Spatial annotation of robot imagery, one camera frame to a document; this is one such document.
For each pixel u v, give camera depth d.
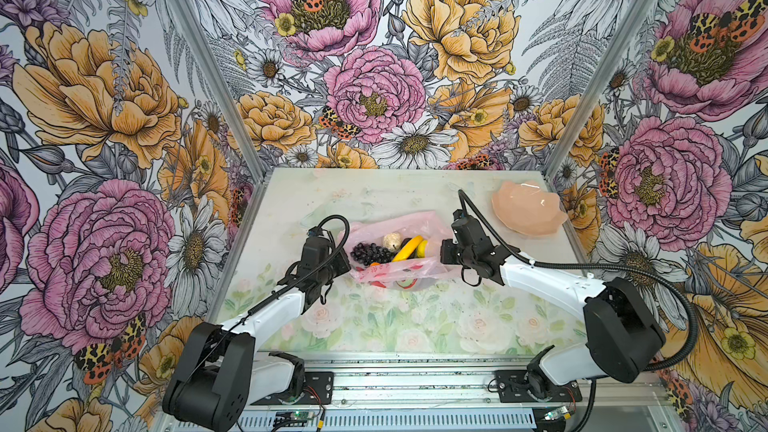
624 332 0.43
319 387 0.74
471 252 0.69
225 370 0.42
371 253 0.93
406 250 0.92
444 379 0.78
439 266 0.87
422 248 0.94
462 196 0.70
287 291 0.59
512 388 0.73
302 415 0.71
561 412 0.71
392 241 0.94
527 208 1.09
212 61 0.90
